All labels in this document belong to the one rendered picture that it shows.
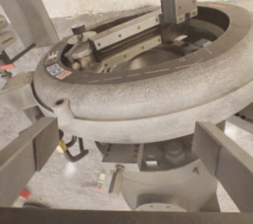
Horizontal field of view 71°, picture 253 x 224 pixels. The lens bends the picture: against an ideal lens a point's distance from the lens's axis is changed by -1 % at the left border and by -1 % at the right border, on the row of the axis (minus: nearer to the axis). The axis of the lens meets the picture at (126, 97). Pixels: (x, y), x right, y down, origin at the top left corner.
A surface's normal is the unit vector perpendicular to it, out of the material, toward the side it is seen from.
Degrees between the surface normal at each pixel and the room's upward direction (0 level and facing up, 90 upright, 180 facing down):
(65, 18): 0
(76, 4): 0
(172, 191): 10
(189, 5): 38
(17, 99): 23
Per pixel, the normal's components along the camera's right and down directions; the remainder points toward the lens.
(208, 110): 0.23, 0.52
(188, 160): -0.23, -0.78
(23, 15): -0.12, 0.61
